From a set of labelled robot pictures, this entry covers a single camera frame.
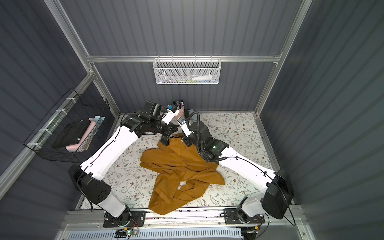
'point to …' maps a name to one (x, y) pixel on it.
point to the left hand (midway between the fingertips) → (178, 129)
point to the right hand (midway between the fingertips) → (184, 128)
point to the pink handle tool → (92, 124)
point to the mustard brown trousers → (185, 175)
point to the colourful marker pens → (179, 103)
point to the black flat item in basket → (71, 134)
